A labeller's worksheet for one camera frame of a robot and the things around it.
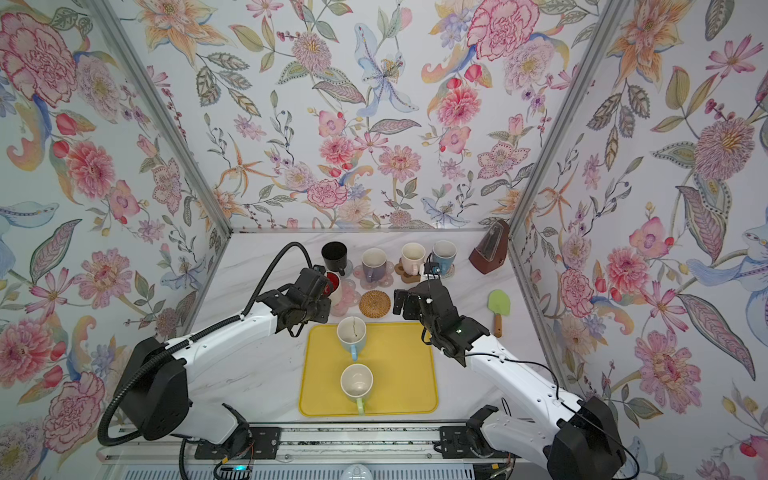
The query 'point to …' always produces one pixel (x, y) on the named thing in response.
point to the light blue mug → (351, 332)
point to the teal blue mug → (444, 254)
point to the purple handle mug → (374, 262)
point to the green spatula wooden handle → (499, 304)
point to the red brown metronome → (491, 249)
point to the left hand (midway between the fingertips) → (327, 306)
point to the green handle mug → (356, 381)
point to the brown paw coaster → (407, 278)
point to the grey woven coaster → (348, 268)
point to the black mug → (335, 256)
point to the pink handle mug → (413, 256)
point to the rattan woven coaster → (375, 304)
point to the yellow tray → (400, 360)
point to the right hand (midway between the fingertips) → (409, 291)
